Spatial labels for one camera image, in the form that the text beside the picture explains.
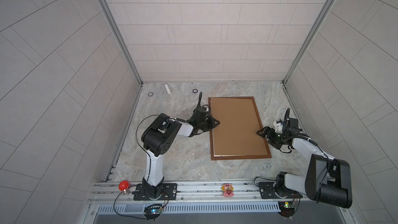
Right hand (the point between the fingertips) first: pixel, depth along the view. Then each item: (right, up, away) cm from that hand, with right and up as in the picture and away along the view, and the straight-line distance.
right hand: (262, 134), depth 88 cm
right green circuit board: (+4, -28, -20) cm, 34 cm away
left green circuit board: (-55, -26, -24) cm, 65 cm away
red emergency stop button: (-70, -19, -17) cm, 75 cm away
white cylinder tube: (-61, +27, +24) cm, 70 cm away
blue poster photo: (-26, -9, -7) cm, 29 cm away
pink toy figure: (-22, -20, -18) cm, 35 cm away
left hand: (-22, +7, +5) cm, 23 cm away
